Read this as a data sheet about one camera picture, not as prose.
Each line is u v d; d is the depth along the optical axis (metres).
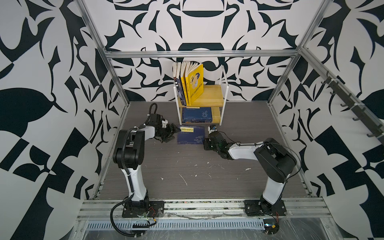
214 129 0.85
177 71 0.78
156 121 0.83
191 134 0.99
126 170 0.53
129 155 0.54
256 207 0.74
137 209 0.68
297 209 0.76
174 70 0.79
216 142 0.75
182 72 0.78
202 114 1.00
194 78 0.81
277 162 0.49
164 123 0.95
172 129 0.90
